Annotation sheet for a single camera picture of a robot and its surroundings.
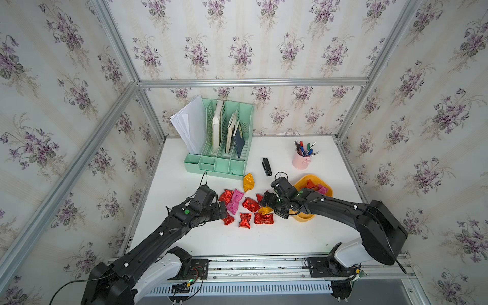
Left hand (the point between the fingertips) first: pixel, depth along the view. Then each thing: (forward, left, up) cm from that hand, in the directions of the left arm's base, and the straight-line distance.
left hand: (221, 212), depth 81 cm
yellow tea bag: (+18, -13, -4) cm, 22 cm away
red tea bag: (+16, -44, -4) cm, 47 cm away
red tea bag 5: (-2, -3, -3) cm, 5 cm away
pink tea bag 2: (+5, -5, -3) cm, 7 cm away
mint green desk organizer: (+40, -2, +13) cm, 42 cm away
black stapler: (+27, -23, -4) cm, 36 cm away
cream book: (+38, +4, +16) cm, 42 cm away
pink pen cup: (+28, -40, 0) cm, 48 cm away
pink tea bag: (+12, -48, -2) cm, 49 cm away
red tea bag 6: (-3, -10, -4) cm, 11 cm away
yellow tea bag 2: (+2, -19, -2) cm, 20 cm away
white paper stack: (+42, +18, +14) cm, 48 cm away
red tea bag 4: (+9, -17, -5) cm, 20 cm away
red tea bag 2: (+10, -1, -4) cm, 11 cm away
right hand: (+4, -20, -3) cm, 21 cm away
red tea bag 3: (+6, -13, -5) cm, 15 cm away
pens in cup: (+33, -45, +3) cm, 56 cm away
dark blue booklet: (+43, -8, +1) cm, 44 cm away
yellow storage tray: (+16, -37, -2) cm, 41 cm away
